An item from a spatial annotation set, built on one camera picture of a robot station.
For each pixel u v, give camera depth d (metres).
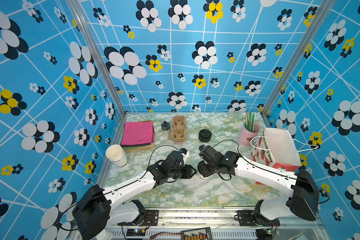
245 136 0.98
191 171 0.79
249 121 0.95
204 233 0.69
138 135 1.12
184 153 0.73
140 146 0.95
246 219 0.74
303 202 0.39
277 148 0.82
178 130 1.02
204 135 1.02
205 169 0.71
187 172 0.68
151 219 0.73
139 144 0.95
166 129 0.99
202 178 0.85
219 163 0.58
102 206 0.40
